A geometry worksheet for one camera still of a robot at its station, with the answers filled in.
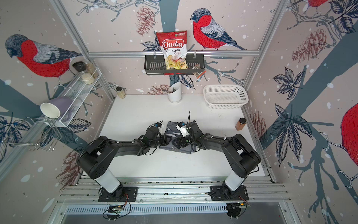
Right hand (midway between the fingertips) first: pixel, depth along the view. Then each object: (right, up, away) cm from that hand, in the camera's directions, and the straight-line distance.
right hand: (177, 139), depth 90 cm
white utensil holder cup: (-3, +33, +16) cm, 37 cm away
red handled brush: (+15, +42, 0) cm, 44 cm away
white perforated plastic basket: (+41, +31, +31) cm, 60 cm away
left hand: (-3, +1, +2) cm, 4 cm away
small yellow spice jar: (-50, +35, +27) cm, 67 cm away
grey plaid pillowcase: (-3, +4, +7) cm, 9 cm away
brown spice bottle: (+44, +10, +4) cm, 45 cm away
